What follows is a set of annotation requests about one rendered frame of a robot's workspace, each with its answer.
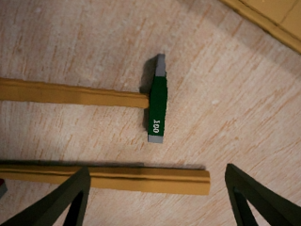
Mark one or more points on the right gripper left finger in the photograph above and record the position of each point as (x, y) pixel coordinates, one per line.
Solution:
(46, 211)

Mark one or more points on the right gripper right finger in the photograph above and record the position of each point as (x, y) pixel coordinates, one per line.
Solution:
(275, 209)

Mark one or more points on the hammer with dark red head and wooden handle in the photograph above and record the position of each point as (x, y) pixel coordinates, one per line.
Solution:
(162, 181)

